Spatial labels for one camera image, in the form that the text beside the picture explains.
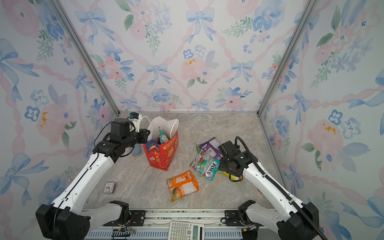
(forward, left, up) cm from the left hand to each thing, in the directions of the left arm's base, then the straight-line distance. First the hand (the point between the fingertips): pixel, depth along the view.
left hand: (150, 130), depth 77 cm
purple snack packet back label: (+3, -34, -22) cm, 41 cm away
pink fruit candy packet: (-8, -30, -23) cm, 39 cm away
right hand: (-13, -39, -14) cm, 44 cm away
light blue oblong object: (-13, +3, +2) cm, 13 cm away
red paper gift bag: (-9, -8, -1) cm, 12 cm away
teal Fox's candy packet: (+1, -5, -8) cm, 10 cm away
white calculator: (-41, -18, -25) cm, 51 cm away
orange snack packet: (-20, -17, -23) cm, 35 cm away
